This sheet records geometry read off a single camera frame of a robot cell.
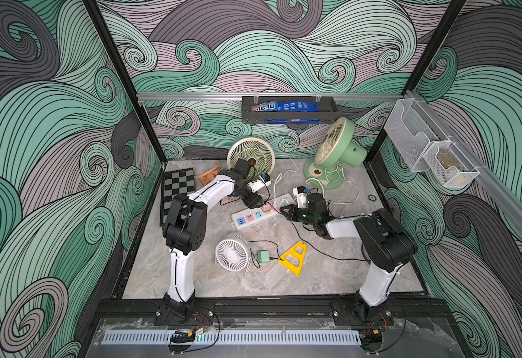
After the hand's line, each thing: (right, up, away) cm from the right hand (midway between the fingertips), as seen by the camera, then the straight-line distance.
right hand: (281, 208), depth 95 cm
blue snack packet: (+4, +44, -3) cm, 44 cm away
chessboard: (-51, +11, +13) cm, 54 cm away
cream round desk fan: (-13, +27, +6) cm, 31 cm away
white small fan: (-19, -13, -18) cm, 29 cm away
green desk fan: (+21, +25, -7) cm, 33 cm away
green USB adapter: (-8, -17, -11) cm, 22 cm away
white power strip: (-5, 0, -2) cm, 5 cm away
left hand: (-11, +5, 0) cm, 12 cm away
